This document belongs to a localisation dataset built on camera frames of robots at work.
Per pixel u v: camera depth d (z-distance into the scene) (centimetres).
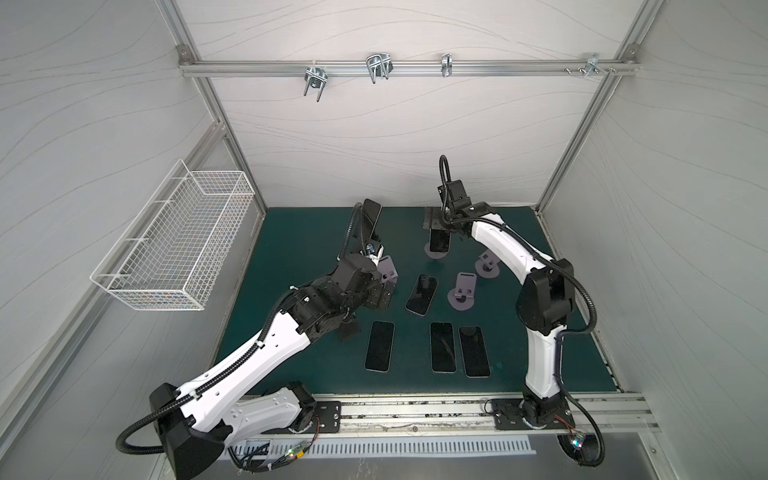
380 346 88
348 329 88
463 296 91
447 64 78
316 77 79
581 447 72
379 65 77
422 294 118
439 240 101
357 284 52
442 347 83
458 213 69
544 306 52
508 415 73
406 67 77
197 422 38
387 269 95
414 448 70
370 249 60
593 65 76
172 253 69
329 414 73
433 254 105
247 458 68
